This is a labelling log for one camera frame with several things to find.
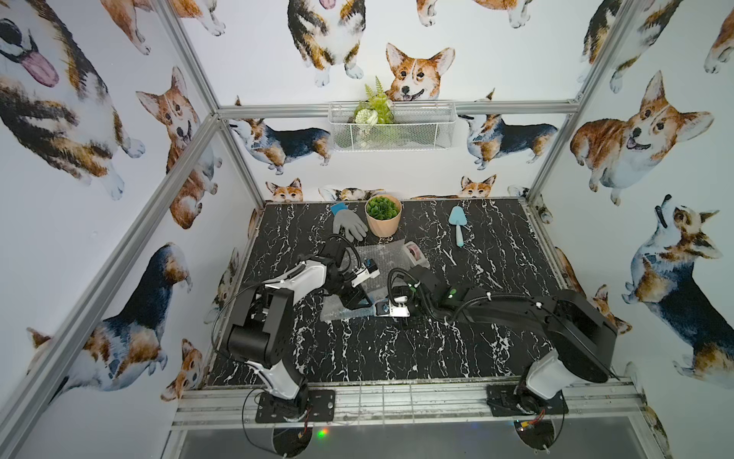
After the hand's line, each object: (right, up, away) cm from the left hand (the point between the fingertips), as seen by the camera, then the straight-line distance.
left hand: (366, 293), depth 90 cm
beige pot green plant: (+5, +26, +13) cm, 29 cm away
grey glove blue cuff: (-10, +24, +23) cm, 35 cm away
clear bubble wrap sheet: (+8, +9, +13) cm, 18 cm away
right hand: (+7, -1, -8) cm, 10 cm away
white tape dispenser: (+17, +11, +9) cm, 22 cm away
